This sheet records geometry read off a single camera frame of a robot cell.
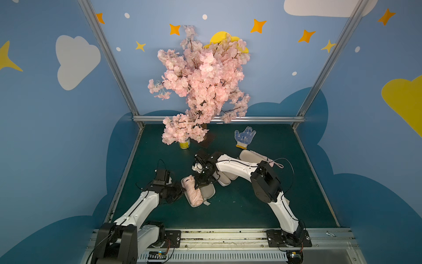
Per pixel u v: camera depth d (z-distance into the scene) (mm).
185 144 1058
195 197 834
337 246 750
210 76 574
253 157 1007
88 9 689
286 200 840
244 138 1143
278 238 755
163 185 685
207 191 878
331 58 861
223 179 934
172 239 749
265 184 549
